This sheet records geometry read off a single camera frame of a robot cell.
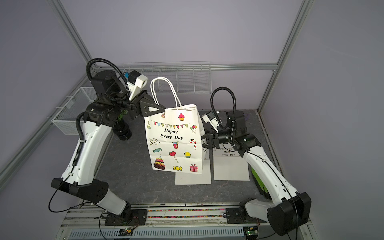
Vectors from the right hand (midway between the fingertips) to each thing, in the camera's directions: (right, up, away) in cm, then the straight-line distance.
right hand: (193, 142), depth 62 cm
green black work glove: (+37, -28, +19) cm, 50 cm away
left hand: (-9, +12, -13) cm, 20 cm away
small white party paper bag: (-7, -24, +23) cm, 33 cm away
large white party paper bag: (+20, -17, +27) cm, 38 cm away
